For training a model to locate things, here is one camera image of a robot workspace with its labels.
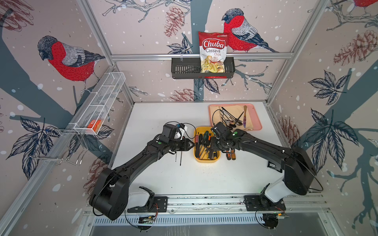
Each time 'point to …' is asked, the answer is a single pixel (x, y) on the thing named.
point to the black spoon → (237, 121)
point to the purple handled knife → (244, 119)
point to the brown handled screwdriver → (233, 156)
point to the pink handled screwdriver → (197, 138)
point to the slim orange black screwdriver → (228, 156)
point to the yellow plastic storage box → (204, 150)
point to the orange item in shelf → (94, 124)
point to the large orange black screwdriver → (180, 163)
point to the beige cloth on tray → (217, 114)
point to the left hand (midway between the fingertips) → (194, 142)
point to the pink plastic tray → (257, 123)
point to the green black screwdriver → (205, 137)
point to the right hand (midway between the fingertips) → (212, 144)
